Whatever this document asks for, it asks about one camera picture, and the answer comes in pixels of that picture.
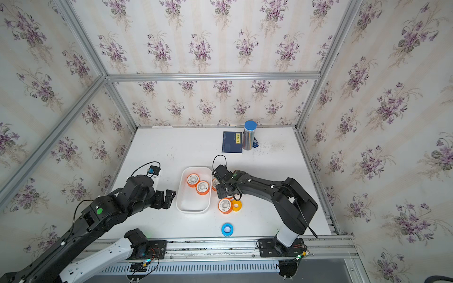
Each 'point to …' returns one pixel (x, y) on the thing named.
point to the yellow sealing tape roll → (236, 205)
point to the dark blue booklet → (232, 142)
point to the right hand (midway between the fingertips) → (227, 190)
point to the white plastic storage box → (194, 190)
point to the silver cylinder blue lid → (249, 134)
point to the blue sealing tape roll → (227, 229)
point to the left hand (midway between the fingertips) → (169, 193)
